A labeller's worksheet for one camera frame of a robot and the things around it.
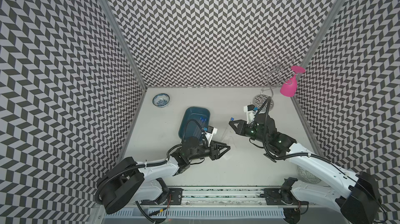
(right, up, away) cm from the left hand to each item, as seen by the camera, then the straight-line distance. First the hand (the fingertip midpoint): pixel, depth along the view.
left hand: (227, 148), depth 73 cm
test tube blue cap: (-13, +12, +27) cm, 32 cm away
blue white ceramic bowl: (-42, +23, +35) cm, 60 cm away
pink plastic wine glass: (+36, +29, +13) cm, 48 cm away
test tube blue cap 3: (+2, +14, +2) cm, 14 cm away
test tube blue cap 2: (-13, +11, +26) cm, 31 cm away
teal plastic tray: (-14, +13, +28) cm, 34 cm away
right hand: (+1, +10, +1) cm, 10 cm away
